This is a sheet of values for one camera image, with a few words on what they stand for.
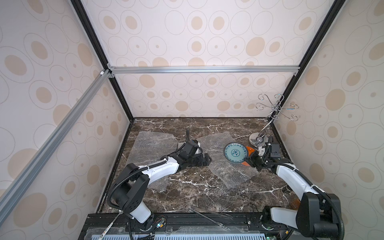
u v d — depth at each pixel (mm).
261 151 814
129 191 441
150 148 1025
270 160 638
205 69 922
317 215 408
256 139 1056
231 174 899
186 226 730
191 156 711
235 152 900
